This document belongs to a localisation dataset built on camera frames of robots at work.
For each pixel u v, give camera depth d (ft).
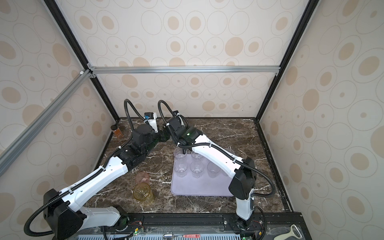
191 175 2.94
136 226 2.38
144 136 1.75
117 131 3.39
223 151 1.59
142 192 2.68
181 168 3.01
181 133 1.88
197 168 3.01
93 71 2.99
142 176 2.77
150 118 2.01
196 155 3.11
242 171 1.48
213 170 2.99
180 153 3.19
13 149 1.71
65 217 1.24
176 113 2.16
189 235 2.27
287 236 2.30
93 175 1.47
